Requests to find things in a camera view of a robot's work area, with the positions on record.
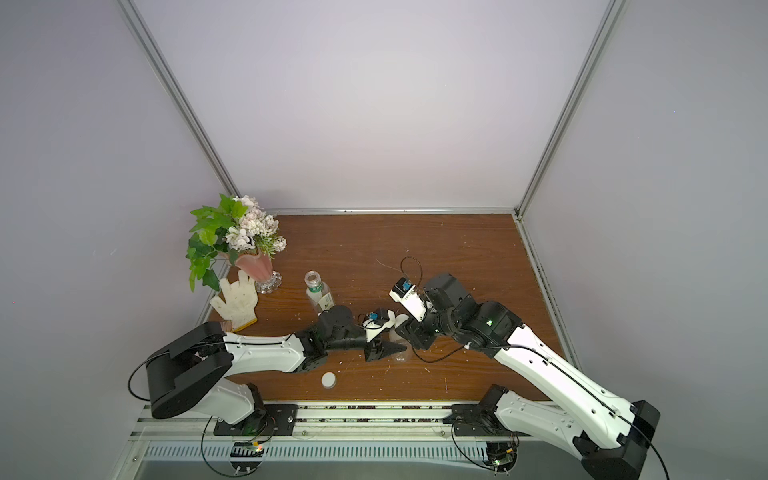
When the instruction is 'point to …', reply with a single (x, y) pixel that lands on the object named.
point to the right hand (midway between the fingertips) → (404, 315)
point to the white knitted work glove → (238, 303)
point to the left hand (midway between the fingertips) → (403, 338)
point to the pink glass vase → (259, 268)
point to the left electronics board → (246, 449)
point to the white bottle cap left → (328, 380)
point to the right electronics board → (501, 455)
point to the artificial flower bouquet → (238, 224)
